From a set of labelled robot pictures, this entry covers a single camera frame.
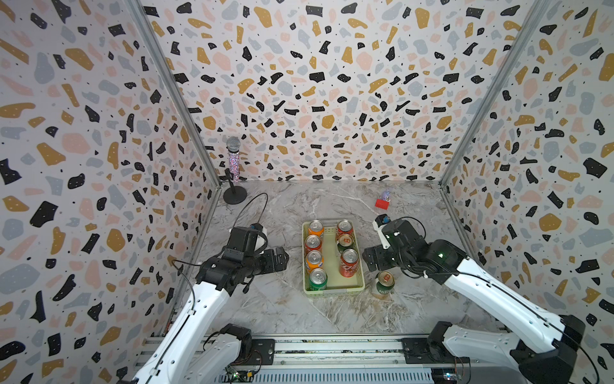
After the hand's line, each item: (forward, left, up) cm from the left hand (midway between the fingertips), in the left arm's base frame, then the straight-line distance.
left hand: (279, 258), depth 75 cm
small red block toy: (+37, -44, -18) cm, 60 cm away
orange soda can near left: (+3, -11, -7) cm, 13 cm away
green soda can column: (+10, -22, -7) cm, 26 cm away
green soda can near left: (-4, -12, -7) cm, 15 cm away
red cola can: (+17, -23, -8) cm, 29 cm away
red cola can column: (+10, -10, -7) cm, 16 cm away
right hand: (0, -29, +2) cm, 30 cm away
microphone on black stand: (+44, +28, -18) cm, 55 cm away
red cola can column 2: (+2, -23, -8) cm, 25 cm away
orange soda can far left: (+17, -12, -8) cm, 22 cm away
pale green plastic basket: (-1, -19, -17) cm, 26 cm away
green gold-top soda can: (-6, -34, -8) cm, 36 cm away
